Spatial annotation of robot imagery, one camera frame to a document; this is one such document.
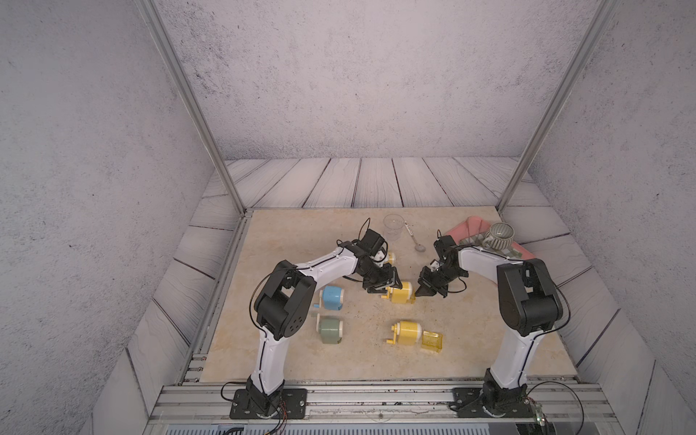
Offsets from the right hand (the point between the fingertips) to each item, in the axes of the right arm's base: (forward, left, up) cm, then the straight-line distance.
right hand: (415, 291), depth 92 cm
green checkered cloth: (+23, -27, -2) cm, 35 cm away
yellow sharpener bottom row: (-15, +5, +4) cm, 17 cm away
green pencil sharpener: (-15, +27, +6) cm, 31 cm away
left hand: (-2, +6, +5) cm, 8 cm away
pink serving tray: (+32, -29, -4) cm, 43 cm away
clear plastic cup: (+25, +6, +5) cm, 27 cm away
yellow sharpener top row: (+9, +8, +7) cm, 14 cm away
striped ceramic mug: (+24, -36, 0) cm, 43 cm away
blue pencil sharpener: (-4, +27, +4) cm, 28 cm away
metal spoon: (+20, -4, -2) cm, 21 cm away
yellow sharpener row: (-3, +6, +2) cm, 7 cm away
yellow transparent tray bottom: (-15, -4, -4) cm, 16 cm away
